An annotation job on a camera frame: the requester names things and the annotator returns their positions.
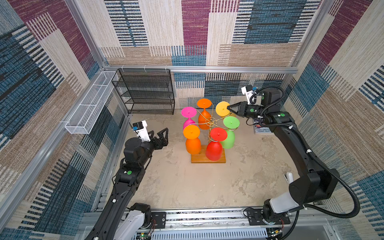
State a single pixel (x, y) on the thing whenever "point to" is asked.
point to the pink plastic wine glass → (189, 112)
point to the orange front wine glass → (193, 145)
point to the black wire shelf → (145, 91)
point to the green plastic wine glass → (231, 123)
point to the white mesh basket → (84, 118)
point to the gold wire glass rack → (212, 122)
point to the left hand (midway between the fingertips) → (161, 128)
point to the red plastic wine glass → (214, 149)
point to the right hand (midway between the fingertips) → (228, 109)
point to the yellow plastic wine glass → (221, 108)
